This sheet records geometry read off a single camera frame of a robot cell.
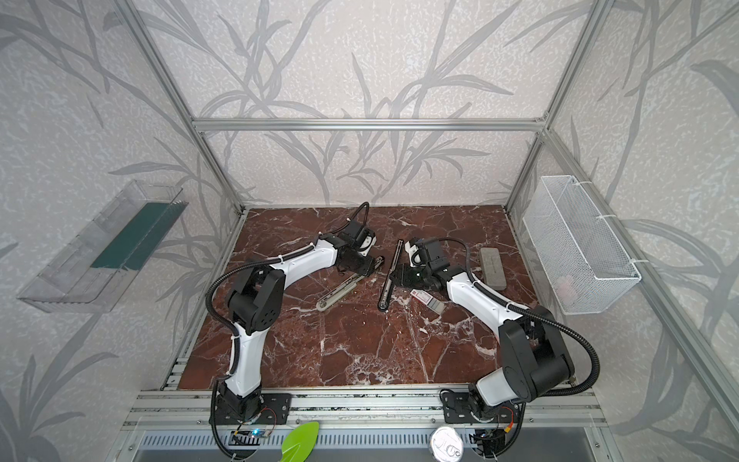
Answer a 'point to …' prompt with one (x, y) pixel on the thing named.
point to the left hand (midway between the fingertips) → (372, 258)
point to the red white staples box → (434, 304)
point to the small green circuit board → (259, 432)
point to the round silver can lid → (445, 445)
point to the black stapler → (384, 299)
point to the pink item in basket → (564, 289)
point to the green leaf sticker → (299, 442)
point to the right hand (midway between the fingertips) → (395, 268)
